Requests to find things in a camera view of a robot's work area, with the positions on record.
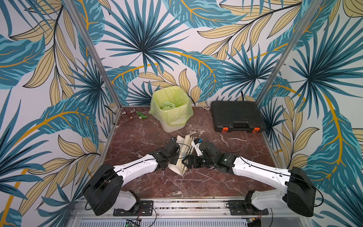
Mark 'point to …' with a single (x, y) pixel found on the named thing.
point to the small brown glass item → (131, 115)
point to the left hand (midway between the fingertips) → (174, 157)
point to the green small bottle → (142, 116)
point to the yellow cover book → (185, 149)
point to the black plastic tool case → (237, 116)
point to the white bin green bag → (171, 107)
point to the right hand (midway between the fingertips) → (186, 160)
